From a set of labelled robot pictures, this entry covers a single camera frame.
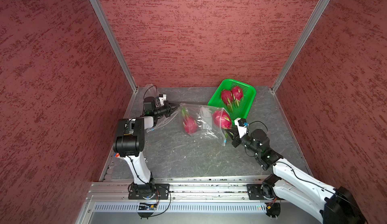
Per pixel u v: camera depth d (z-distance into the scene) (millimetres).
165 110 852
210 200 725
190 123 897
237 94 1078
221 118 725
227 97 1059
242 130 682
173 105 913
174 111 898
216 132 833
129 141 509
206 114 900
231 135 747
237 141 696
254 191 741
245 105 1099
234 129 715
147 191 676
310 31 859
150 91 1102
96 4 757
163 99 906
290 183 525
